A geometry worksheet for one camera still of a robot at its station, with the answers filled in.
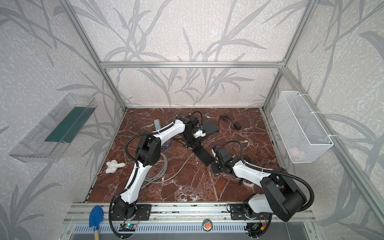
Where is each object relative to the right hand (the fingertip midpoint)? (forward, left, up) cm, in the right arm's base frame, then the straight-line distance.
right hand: (214, 161), depth 91 cm
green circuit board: (-33, +44, -2) cm, 55 cm away
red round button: (-32, +5, 0) cm, 33 cm away
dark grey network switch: (+29, +1, -4) cm, 30 cm away
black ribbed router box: (+5, +6, -1) cm, 8 cm away
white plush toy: (-4, +60, +3) cm, 60 cm away
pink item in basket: (-4, -38, +20) cm, 43 cm away
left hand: (+10, +10, +2) cm, 14 cm away
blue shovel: (-29, +60, +1) cm, 66 cm away
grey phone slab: (+27, +40, +3) cm, 48 cm away
